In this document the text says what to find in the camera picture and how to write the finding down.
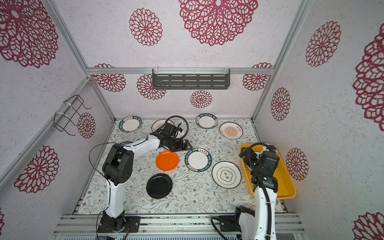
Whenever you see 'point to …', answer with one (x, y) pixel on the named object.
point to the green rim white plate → (198, 160)
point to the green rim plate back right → (206, 121)
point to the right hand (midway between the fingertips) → (248, 151)
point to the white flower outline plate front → (226, 174)
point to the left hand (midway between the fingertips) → (186, 150)
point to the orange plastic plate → (167, 161)
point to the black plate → (159, 185)
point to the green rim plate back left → (130, 124)
